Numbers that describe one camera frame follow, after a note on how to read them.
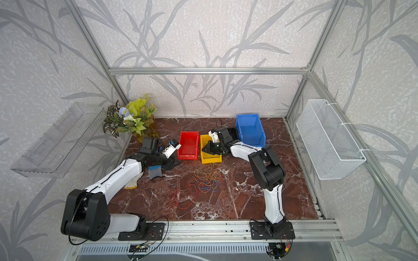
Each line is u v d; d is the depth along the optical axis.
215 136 0.91
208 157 0.94
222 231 0.75
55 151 0.66
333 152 0.60
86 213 0.41
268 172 0.53
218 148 0.84
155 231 0.73
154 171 0.88
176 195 0.85
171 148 0.77
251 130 1.13
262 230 0.73
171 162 0.76
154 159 0.71
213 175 0.91
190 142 1.34
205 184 0.86
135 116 0.91
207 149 0.87
